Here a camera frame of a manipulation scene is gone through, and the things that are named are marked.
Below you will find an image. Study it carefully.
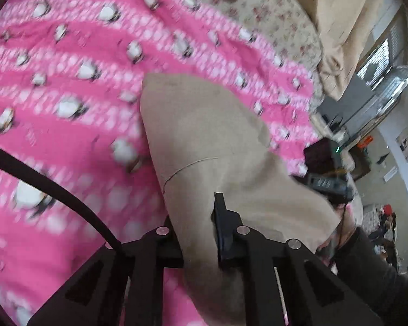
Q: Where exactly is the person's right hand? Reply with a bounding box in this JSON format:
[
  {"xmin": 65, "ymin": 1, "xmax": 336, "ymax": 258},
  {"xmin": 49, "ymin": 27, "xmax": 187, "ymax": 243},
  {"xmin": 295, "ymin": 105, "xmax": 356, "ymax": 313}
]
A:
[{"xmin": 314, "ymin": 205, "xmax": 357, "ymax": 265}]

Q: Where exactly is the white wall paper sheet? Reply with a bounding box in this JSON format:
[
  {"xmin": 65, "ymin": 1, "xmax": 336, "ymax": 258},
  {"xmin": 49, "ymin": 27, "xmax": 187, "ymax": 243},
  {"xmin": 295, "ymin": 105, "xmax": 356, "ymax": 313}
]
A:
[{"xmin": 396, "ymin": 132, "xmax": 408, "ymax": 162}]

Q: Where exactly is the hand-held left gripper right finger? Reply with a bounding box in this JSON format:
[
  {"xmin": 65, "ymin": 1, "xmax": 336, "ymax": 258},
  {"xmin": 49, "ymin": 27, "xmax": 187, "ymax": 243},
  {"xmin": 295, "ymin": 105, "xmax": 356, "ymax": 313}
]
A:
[{"xmin": 211, "ymin": 192, "xmax": 383, "ymax": 326}]

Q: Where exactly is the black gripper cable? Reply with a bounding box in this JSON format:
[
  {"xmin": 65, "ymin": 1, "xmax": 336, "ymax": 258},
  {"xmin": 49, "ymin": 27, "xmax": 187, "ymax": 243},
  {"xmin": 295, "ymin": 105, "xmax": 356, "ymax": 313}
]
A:
[{"xmin": 0, "ymin": 141, "xmax": 123, "ymax": 250}]

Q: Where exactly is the floral bed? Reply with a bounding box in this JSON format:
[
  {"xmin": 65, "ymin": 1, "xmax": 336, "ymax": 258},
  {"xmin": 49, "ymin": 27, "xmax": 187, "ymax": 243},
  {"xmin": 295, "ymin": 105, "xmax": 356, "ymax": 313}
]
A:
[{"xmin": 170, "ymin": 0, "xmax": 327, "ymax": 116}]

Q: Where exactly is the person's right forearm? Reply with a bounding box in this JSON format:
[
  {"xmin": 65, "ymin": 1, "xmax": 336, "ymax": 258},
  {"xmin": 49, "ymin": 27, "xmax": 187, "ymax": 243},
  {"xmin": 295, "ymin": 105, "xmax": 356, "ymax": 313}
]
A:
[{"xmin": 333, "ymin": 226, "xmax": 408, "ymax": 326}]

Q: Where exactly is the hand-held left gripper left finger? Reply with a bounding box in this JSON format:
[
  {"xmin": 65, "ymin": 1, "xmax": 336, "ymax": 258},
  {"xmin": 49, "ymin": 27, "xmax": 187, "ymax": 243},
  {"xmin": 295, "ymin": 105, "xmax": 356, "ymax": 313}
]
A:
[{"xmin": 27, "ymin": 217, "xmax": 185, "ymax": 326}]

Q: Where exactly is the beige jacket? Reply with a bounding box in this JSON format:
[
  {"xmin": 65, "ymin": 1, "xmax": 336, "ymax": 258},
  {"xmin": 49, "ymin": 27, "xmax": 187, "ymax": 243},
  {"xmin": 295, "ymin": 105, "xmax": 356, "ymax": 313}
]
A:
[{"xmin": 140, "ymin": 73, "xmax": 342, "ymax": 326}]

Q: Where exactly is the pink penguin blanket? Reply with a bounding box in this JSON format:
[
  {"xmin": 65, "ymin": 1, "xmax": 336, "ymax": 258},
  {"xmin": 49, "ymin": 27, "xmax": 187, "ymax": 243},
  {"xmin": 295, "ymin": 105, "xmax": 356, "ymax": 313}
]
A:
[{"xmin": 0, "ymin": 0, "xmax": 322, "ymax": 326}]

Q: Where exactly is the small louvred window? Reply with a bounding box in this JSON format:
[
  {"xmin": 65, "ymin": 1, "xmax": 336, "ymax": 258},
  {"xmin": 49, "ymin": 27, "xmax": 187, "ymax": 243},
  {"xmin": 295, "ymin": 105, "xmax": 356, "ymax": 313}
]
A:
[{"xmin": 355, "ymin": 24, "xmax": 405, "ymax": 85}]

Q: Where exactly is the dark clutter pile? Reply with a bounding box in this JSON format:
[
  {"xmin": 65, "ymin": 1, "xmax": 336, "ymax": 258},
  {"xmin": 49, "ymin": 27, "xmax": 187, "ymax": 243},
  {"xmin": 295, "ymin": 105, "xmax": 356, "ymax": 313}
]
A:
[{"xmin": 364, "ymin": 204, "xmax": 400, "ymax": 272}]

